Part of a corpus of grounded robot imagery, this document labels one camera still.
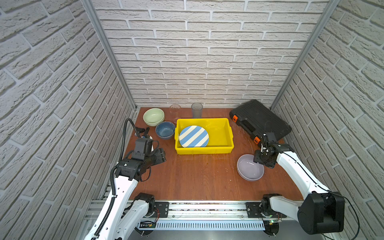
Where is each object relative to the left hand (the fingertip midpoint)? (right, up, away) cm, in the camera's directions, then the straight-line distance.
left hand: (160, 152), depth 74 cm
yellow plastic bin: (+36, +3, +25) cm, 44 cm away
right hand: (+55, -5, +9) cm, 56 cm away
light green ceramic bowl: (-14, +19, +34) cm, 42 cm away
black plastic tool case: (+62, +17, +29) cm, 70 cm away
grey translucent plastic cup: (+19, +24, +32) cm, 45 cm away
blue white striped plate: (+17, +6, +23) cm, 29 cm away
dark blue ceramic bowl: (-4, +10, +29) cm, 31 cm away
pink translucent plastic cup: (+3, +24, +31) cm, 40 cm away
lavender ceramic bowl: (+48, -11, +6) cm, 50 cm away
